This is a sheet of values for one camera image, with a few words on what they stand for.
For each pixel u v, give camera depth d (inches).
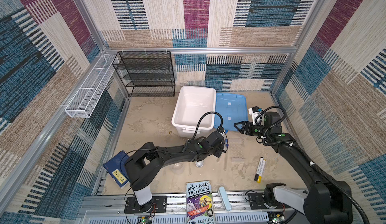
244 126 28.7
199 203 28.3
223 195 28.8
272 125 24.6
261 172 32.4
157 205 28.7
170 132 39.0
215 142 25.9
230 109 43.4
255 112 29.3
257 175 32.1
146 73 42.9
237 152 35.2
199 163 33.4
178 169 33.5
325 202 16.0
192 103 41.1
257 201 29.1
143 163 19.3
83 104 36.1
